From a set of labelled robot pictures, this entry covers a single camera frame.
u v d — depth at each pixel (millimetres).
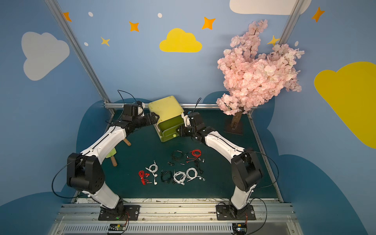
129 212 742
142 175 861
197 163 906
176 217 737
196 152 965
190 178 861
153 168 896
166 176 868
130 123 662
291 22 739
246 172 467
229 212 697
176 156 962
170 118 879
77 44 824
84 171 448
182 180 839
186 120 764
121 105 677
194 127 686
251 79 631
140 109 707
